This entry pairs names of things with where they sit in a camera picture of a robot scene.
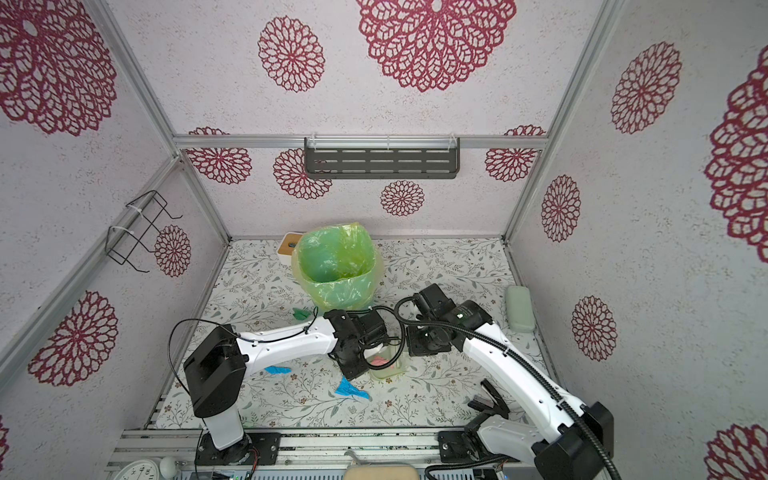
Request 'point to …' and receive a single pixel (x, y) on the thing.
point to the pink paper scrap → (379, 361)
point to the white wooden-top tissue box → (286, 246)
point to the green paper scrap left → (301, 314)
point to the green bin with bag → (336, 268)
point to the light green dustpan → (398, 361)
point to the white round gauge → (142, 469)
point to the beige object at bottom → (381, 472)
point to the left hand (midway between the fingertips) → (351, 372)
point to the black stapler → (496, 405)
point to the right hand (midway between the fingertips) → (409, 342)
